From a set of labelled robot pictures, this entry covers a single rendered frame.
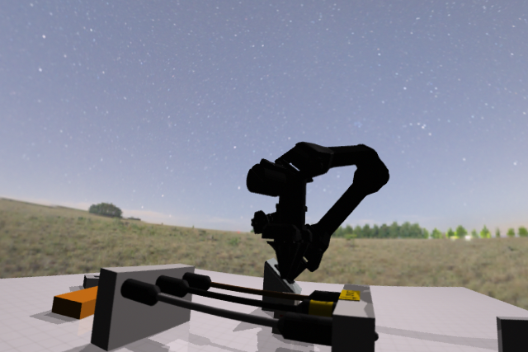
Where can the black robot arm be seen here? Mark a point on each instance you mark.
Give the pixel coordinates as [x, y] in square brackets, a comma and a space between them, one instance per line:
[283, 180]

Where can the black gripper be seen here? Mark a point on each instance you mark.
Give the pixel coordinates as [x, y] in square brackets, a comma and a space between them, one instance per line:
[289, 235]

